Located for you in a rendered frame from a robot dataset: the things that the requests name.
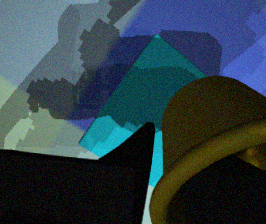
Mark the dark yellow cup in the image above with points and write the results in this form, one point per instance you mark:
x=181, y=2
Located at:
x=206, y=120

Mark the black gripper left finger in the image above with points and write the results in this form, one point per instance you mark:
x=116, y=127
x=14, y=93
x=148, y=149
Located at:
x=109, y=190

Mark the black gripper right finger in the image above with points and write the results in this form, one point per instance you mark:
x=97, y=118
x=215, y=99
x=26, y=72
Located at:
x=228, y=191

